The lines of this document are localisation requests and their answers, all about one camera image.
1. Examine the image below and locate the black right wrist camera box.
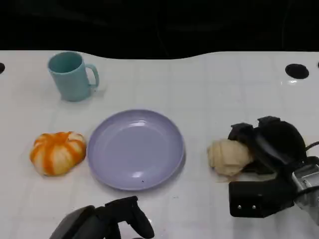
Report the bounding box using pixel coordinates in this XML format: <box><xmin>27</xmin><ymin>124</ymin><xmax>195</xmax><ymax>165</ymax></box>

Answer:
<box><xmin>228</xmin><ymin>176</ymin><xmax>296</xmax><ymax>219</ymax></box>

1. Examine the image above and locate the lilac plate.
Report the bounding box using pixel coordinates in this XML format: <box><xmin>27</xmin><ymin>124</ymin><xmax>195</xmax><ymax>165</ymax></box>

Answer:
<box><xmin>87</xmin><ymin>109</ymin><xmax>186</xmax><ymax>192</ymax></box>

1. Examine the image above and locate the orange and white bread roll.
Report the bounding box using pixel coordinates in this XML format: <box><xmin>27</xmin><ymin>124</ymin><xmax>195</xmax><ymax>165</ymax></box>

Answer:
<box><xmin>29</xmin><ymin>131</ymin><xmax>87</xmax><ymax>177</ymax></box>

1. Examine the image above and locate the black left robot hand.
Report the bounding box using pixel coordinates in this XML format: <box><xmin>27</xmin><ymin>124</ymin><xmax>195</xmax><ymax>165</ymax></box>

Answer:
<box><xmin>48</xmin><ymin>196</ymin><xmax>155</xmax><ymax>239</ymax></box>

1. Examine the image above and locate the pale green mug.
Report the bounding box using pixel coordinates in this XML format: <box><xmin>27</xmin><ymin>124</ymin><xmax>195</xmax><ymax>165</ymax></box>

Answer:
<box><xmin>47</xmin><ymin>51</ymin><xmax>100</xmax><ymax>103</ymax></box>

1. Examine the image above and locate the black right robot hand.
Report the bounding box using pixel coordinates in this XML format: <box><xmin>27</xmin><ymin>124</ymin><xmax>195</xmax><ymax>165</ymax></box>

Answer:
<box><xmin>227</xmin><ymin>116</ymin><xmax>308</xmax><ymax>178</ymax></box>

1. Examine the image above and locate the beige towel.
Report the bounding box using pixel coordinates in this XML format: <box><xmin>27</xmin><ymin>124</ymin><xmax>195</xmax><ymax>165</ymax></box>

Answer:
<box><xmin>206</xmin><ymin>139</ymin><xmax>255</xmax><ymax>177</ymax></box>

